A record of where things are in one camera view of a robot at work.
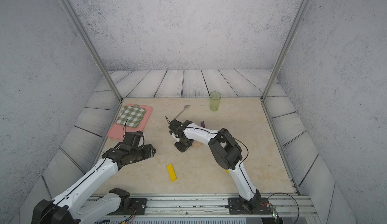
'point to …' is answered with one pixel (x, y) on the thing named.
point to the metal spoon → (185, 107)
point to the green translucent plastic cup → (214, 100)
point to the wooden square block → (196, 144)
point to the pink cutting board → (119, 131)
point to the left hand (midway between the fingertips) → (155, 151)
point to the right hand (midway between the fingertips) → (184, 148)
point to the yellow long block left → (171, 172)
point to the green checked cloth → (131, 116)
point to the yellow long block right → (227, 171)
